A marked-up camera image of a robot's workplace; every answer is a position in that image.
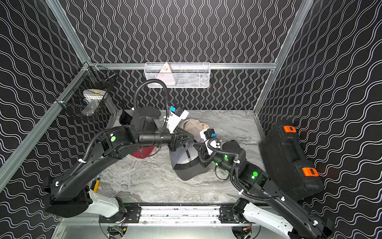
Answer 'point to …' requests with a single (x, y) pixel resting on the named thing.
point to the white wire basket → (196, 74)
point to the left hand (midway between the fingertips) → (193, 133)
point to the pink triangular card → (165, 75)
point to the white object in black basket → (93, 97)
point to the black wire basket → (90, 76)
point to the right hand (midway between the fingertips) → (195, 142)
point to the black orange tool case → (288, 165)
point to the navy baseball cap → (125, 118)
